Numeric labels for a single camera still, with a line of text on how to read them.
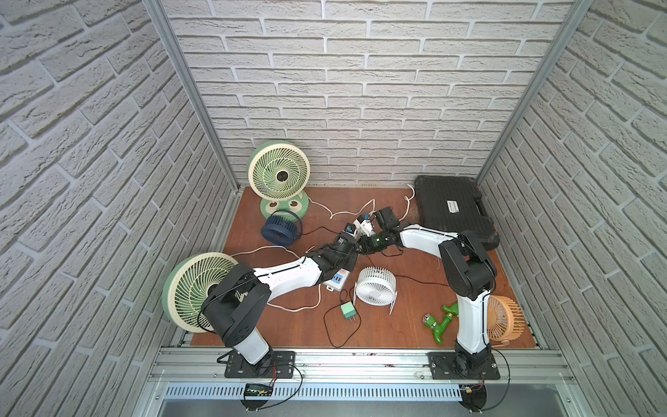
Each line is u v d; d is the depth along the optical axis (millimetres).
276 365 727
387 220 811
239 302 448
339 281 874
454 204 1037
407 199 1102
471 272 540
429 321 794
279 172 903
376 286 809
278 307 835
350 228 779
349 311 824
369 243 856
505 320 708
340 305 832
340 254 689
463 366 647
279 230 912
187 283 697
